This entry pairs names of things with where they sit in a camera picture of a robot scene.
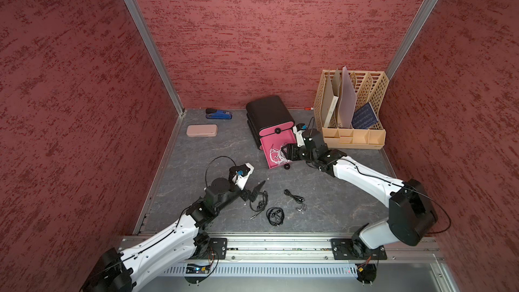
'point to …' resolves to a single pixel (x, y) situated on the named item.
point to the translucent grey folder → (347, 101)
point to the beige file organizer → (369, 86)
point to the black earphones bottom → (275, 215)
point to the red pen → (309, 108)
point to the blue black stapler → (219, 114)
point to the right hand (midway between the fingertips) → (285, 152)
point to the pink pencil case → (202, 130)
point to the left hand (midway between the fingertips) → (254, 176)
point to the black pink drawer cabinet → (269, 124)
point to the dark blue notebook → (364, 117)
